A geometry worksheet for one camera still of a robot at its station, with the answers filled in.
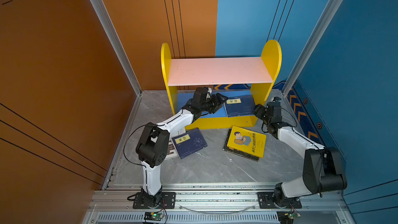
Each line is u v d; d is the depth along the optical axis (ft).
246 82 2.29
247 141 3.00
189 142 2.98
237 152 2.89
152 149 1.65
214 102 2.55
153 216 2.32
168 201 2.39
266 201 2.38
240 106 3.00
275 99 2.60
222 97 2.61
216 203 2.42
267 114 2.39
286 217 2.31
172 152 2.85
